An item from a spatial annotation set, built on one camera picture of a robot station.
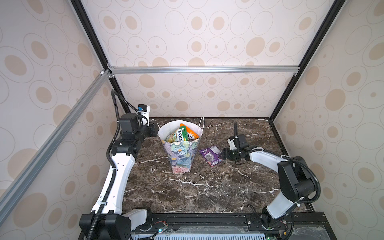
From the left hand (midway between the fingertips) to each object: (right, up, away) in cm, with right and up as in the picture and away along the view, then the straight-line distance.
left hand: (159, 118), depth 72 cm
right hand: (+36, -21, +23) cm, 47 cm away
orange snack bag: (+15, -8, +11) cm, 20 cm away
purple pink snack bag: (+29, -21, +23) cm, 42 cm away
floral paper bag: (+11, -18, +6) cm, 22 cm away
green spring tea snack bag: (+10, -8, +9) cm, 16 cm away
